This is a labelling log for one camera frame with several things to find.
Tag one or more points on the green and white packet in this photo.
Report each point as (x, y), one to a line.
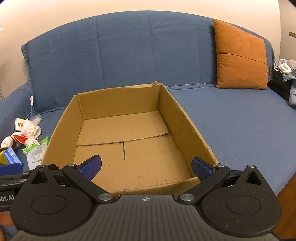
(35, 153)

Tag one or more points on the red embroidered pouch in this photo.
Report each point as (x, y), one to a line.
(20, 139)

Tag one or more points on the person's left hand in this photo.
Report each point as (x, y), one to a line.
(5, 219)

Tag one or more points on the white knitted sock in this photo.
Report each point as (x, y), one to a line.
(31, 129)

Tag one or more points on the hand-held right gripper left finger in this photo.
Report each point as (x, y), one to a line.
(91, 165)

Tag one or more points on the black garment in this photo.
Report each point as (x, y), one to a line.
(278, 88)

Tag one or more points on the orange square cushion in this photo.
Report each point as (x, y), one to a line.
(240, 58)

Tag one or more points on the white sofa label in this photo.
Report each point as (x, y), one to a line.
(32, 100)

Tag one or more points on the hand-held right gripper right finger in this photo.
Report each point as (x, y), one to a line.
(202, 168)

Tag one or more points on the cardboard box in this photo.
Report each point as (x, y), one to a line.
(138, 148)

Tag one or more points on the blue fabric sofa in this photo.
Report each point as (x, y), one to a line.
(138, 58)

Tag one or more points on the clear plastic bag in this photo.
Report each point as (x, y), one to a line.
(37, 119)

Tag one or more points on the cream tissue pack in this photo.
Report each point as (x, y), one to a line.
(20, 124)

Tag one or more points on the small blue box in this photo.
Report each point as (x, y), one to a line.
(12, 156)

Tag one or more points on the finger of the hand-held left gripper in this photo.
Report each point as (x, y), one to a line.
(9, 168)

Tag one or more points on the wall switch plate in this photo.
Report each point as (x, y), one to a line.
(292, 34)

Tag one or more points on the yellow round item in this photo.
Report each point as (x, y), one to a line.
(2, 158)

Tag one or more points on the white and red plush toy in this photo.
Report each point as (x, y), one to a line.
(7, 141)

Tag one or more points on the white feather shuttlecock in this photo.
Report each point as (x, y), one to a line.
(32, 141)

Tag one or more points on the pile of light clothes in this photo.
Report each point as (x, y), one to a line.
(286, 68)

